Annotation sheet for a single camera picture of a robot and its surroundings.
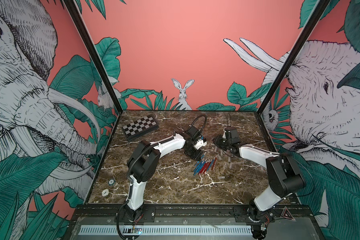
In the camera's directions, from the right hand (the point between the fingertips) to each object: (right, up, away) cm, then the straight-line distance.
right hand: (211, 137), depth 94 cm
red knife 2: (-3, -18, -3) cm, 18 cm away
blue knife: (-6, -12, -4) cm, 14 cm away
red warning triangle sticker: (+35, -38, -19) cm, 55 cm away
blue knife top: (-10, -19, -4) cm, 22 cm away
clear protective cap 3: (+12, -14, +1) cm, 19 cm away
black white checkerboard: (-49, +6, +12) cm, 51 cm away
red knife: (-5, -18, -4) cm, 19 cm away
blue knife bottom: (0, -17, -2) cm, 17 cm away
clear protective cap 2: (+12, -18, -2) cm, 21 cm away
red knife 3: (+2, -17, -1) cm, 17 cm away
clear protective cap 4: (+4, -8, +4) cm, 10 cm away
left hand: (-7, -12, -6) cm, 15 cm away
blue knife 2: (-9, -19, -4) cm, 21 cm away
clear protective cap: (+5, -23, -7) cm, 25 cm away
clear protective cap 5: (+7, -18, -4) cm, 19 cm away
